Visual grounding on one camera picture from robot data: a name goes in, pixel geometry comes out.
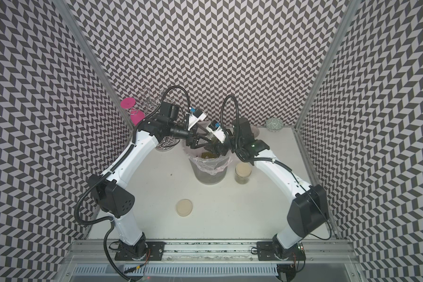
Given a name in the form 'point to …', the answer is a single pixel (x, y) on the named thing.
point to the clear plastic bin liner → (208, 165)
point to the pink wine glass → (136, 117)
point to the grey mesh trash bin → (210, 179)
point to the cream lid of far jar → (243, 169)
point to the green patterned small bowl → (274, 124)
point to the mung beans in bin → (208, 155)
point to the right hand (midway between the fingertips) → (211, 141)
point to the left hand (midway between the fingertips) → (208, 139)
